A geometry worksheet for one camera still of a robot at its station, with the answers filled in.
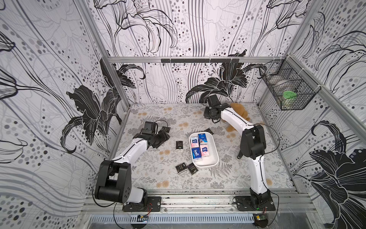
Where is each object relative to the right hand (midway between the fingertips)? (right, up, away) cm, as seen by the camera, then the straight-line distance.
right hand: (208, 112), depth 101 cm
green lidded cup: (+43, +6, -21) cm, 48 cm away
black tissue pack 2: (-21, -22, -8) cm, 31 cm away
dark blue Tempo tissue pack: (-10, -26, -17) cm, 32 cm away
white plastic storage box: (-3, -18, -8) cm, 20 cm away
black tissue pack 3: (0, -13, 0) cm, 13 cm away
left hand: (-27, -18, -12) cm, 35 cm away
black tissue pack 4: (-30, -13, 0) cm, 33 cm away
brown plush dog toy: (+19, +1, -9) cm, 21 cm away
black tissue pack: (-12, -34, -18) cm, 41 cm away
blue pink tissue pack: (-11, -20, -11) cm, 25 cm away
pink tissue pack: (-5, -24, -15) cm, 29 cm away
